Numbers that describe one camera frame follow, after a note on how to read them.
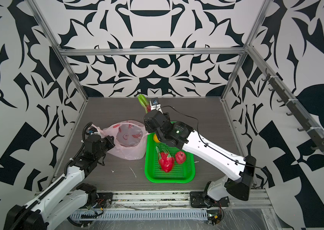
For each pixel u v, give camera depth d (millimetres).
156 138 923
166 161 787
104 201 728
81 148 628
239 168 402
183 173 830
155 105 560
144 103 670
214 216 710
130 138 944
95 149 624
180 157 829
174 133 462
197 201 732
